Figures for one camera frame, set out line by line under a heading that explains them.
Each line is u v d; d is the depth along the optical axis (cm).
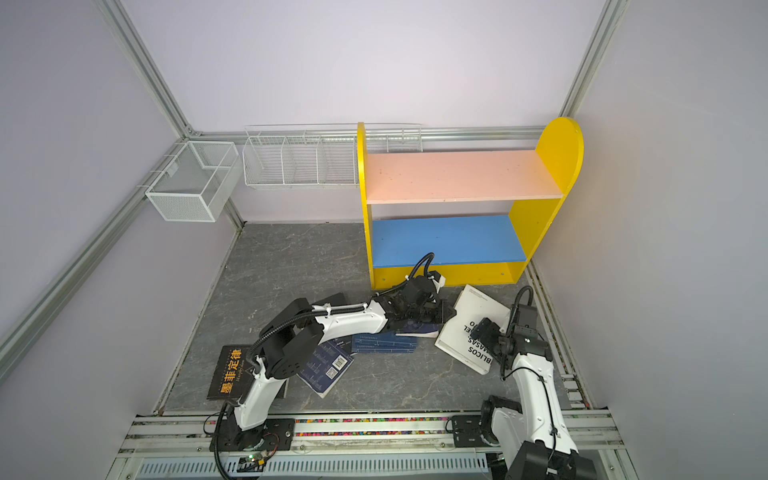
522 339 59
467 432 74
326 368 83
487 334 78
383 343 87
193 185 96
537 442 41
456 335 84
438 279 83
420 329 78
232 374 83
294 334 57
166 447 74
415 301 71
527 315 66
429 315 77
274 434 74
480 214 126
